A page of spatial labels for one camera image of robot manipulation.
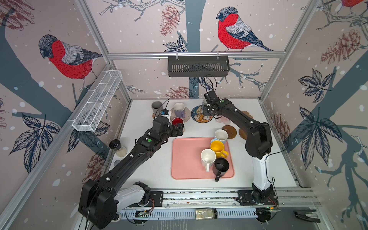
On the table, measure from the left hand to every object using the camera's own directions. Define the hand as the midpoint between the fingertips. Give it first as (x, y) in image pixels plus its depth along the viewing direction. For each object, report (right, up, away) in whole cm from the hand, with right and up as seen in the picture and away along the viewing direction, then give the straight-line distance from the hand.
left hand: (180, 122), depth 79 cm
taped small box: (+12, -42, -13) cm, 46 cm away
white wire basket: (-45, +3, -9) cm, 46 cm away
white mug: (+17, -22, +6) cm, 29 cm away
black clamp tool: (+61, -44, -11) cm, 76 cm away
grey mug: (-19, +8, +22) cm, 30 cm away
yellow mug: (+24, -17, +10) cm, 31 cm away
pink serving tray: (+3, -24, +9) cm, 26 cm away
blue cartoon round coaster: (+12, +3, +31) cm, 34 cm away
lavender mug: (-2, +8, +31) cm, 32 cm away
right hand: (+17, +7, +17) cm, 24 cm away
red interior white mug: (-3, 0, +19) cm, 19 cm away
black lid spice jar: (-38, -14, +4) cm, 41 cm away
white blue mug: (+27, -10, +14) cm, 31 cm away
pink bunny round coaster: (+3, 0, +28) cm, 29 cm away
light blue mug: (+15, +7, +7) cm, 18 cm away
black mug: (+24, -27, +4) cm, 37 cm away
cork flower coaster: (+52, +5, +33) cm, 61 cm away
